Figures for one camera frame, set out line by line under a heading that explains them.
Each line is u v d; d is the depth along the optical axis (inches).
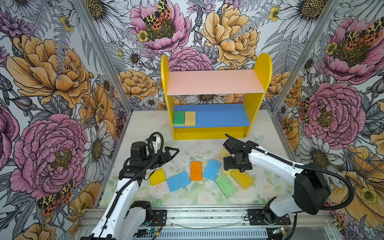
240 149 24.6
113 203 17.8
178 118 37.7
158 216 28.9
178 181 33.3
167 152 27.0
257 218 29.2
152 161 25.7
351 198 16.0
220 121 36.9
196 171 35.1
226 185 32.8
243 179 33.9
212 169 35.2
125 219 22.2
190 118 37.4
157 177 34.3
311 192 16.9
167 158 26.5
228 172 34.5
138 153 23.3
